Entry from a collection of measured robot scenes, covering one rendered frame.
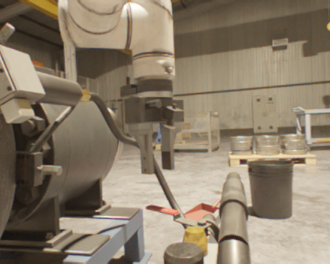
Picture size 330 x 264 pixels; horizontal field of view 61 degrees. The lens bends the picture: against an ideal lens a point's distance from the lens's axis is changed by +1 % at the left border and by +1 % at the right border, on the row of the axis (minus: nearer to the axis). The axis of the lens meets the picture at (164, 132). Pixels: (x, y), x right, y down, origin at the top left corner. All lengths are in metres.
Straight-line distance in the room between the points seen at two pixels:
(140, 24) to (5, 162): 0.41
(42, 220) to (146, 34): 0.81
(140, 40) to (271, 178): 1.59
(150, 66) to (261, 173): 1.56
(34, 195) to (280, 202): 1.55
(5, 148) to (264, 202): 1.69
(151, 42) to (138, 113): 0.14
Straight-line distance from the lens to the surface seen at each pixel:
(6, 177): 0.70
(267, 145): 4.55
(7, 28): 0.79
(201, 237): 0.44
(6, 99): 0.64
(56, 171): 0.68
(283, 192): 2.05
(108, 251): 1.13
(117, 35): 0.56
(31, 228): 1.18
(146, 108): 0.53
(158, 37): 0.56
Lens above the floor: 0.65
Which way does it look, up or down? 1 degrees down
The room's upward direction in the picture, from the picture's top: 3 degrees counter-clockwise
